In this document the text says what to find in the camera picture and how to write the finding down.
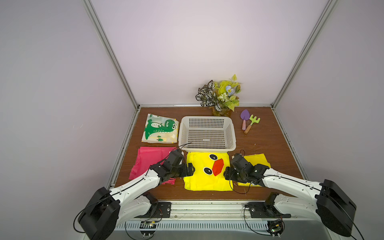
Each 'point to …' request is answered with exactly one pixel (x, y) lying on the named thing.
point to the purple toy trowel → (245, 115)
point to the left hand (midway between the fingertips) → (191, 170)
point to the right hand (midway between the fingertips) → (227, 172)
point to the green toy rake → (253, 120)
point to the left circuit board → (147, 224)
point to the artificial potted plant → (221, 97)
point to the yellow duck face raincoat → (209, 174)
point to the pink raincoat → (148, 156)
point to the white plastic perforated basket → (207, 134)
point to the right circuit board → (275, 227)
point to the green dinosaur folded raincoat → (159, 129)
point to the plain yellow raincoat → (258, 159)
